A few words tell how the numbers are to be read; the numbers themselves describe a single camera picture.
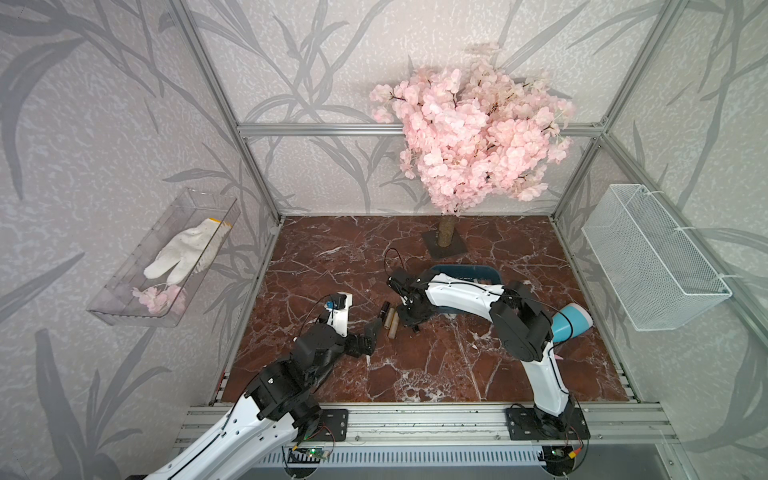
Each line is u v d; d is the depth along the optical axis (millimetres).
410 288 707
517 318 557
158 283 621
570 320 849
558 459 711
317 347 514
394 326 897
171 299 563
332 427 733
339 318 620
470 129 589
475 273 1039
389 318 912
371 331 629
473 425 752
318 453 699
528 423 736
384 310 937
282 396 495
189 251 677
